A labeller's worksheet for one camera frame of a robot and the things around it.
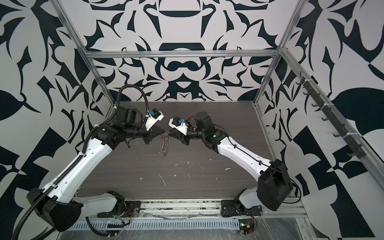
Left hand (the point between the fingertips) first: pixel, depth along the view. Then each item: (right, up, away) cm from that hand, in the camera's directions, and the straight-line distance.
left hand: (163, 127), depth 71 cm
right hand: (+4, -2, +1) cm, 4 cm away
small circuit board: (+39, -46, 0) cm, 60 cm away
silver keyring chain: (+1, -5, +2) cm, 6 cm away
